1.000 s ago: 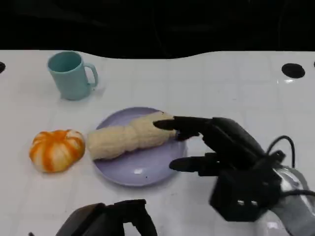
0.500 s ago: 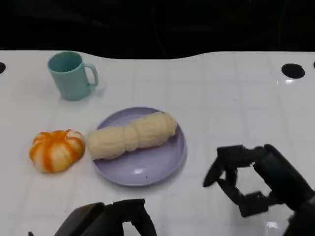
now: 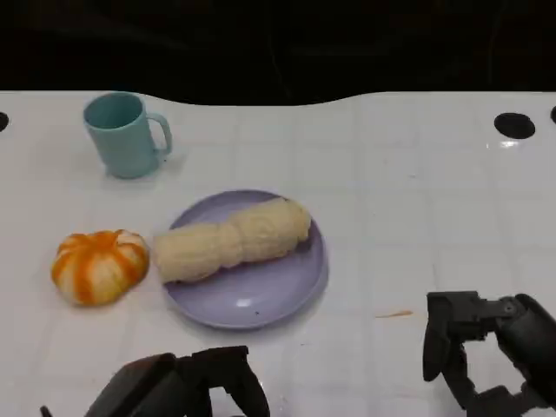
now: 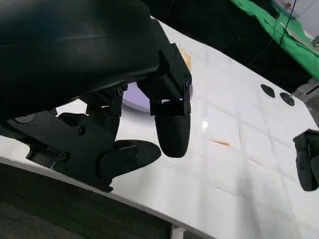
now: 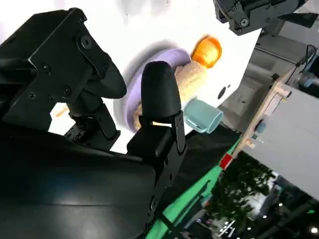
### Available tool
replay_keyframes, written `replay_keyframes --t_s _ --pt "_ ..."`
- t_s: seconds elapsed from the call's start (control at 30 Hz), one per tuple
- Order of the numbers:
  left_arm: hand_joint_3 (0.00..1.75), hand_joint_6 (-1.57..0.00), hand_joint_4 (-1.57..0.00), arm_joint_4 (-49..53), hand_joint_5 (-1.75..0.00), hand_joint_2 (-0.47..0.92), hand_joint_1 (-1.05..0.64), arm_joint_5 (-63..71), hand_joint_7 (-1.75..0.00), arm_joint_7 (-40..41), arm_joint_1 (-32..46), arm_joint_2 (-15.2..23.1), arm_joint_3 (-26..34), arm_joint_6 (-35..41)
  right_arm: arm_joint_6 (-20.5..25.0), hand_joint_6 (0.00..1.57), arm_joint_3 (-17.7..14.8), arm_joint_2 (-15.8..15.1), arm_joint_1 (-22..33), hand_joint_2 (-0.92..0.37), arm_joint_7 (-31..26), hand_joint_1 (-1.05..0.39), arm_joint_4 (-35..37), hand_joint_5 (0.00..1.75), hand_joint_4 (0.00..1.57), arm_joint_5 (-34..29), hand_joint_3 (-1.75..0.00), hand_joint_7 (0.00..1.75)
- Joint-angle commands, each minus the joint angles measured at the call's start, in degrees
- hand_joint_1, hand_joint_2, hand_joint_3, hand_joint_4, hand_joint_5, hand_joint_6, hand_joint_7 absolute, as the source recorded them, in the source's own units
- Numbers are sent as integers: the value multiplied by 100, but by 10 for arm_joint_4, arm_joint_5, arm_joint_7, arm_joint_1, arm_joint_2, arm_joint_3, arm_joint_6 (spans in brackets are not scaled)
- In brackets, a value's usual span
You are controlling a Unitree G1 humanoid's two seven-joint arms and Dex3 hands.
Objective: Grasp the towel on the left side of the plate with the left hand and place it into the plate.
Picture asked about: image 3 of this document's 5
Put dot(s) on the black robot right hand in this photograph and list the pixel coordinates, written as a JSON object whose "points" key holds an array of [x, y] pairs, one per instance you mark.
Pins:
{"points": [[530, 339]]}

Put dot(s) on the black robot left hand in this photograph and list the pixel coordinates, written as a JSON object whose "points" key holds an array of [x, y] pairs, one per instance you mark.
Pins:
{"points": [[156, 391]]}

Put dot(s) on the lilac plate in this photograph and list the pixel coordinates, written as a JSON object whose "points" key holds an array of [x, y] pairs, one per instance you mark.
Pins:
{"points": [[269, 295]]}

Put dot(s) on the beige towel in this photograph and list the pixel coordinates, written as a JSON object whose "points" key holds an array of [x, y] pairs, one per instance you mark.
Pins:
{"points": [[234, 239]]}

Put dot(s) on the orange and white bread roll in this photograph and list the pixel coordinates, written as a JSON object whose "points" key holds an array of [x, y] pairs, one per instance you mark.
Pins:
{"points": [[97, 269]]}

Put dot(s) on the pale green mug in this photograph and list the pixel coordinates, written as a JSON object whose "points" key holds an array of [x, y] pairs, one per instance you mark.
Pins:
{"points": [[126, 145]]}

